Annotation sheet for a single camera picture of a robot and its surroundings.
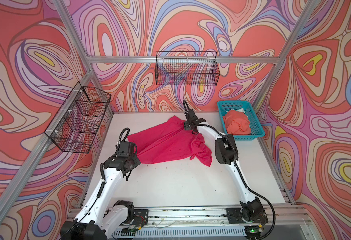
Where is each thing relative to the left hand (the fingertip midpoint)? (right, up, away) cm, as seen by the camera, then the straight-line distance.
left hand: (137, 160), depth 82 cm
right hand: (+35, +19, +31) cm, 51 cm away
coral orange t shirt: (+65, +22, +23) cm, 72 cm away
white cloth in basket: (+73, +32, +34) cm, 87 cm away
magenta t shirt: (+16, +10, +16) cm, 25 cm away
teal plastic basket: (+76, +16, +16) cm, 80 cm away
